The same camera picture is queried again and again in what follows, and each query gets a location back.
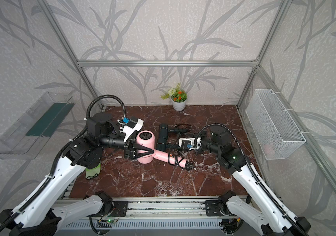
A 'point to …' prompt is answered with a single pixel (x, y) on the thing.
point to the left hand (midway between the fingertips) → (151, 147)
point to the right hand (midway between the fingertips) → (186, 132)
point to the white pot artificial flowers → (179, 98)
